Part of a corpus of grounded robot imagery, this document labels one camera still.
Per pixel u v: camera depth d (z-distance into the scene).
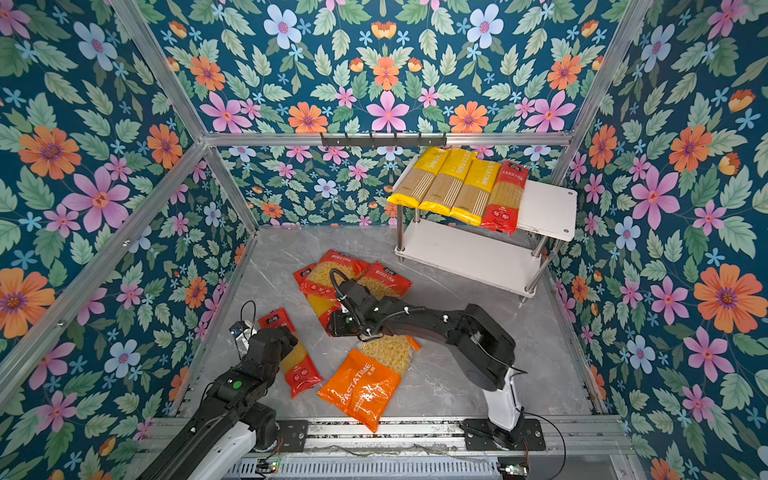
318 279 0.98
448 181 0.82
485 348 0.50
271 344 0.62
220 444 0.56
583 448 0.74
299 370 0.82
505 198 0.77
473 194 0.78
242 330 0.70
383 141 0.93
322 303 0.94
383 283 0.98
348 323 0.73
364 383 0.78
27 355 0.49
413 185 0.81
